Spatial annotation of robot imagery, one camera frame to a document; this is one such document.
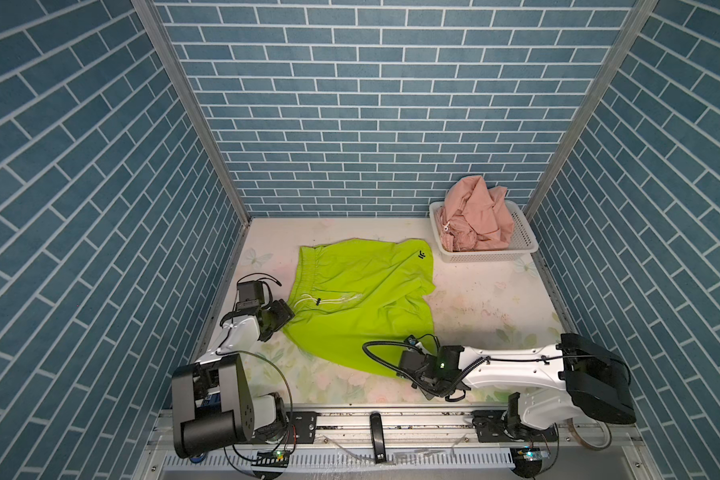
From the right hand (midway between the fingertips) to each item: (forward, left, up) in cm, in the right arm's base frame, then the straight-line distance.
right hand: (424, 376), depth 82 cm
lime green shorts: (+24, +21, +3) cm, 32 cm away
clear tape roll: (-12, -38, 0) cm, 40 cm away
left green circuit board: (-23, +38, -4) cm, 44 cm away
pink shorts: (+54, -18, +10) cm, 58 cm away
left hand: (+14, +42, +4) cm, 45 cm away
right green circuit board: (-16, -25, -4) cm, 30 cm away
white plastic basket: (+48, -36, +4) cm, 60 cm away
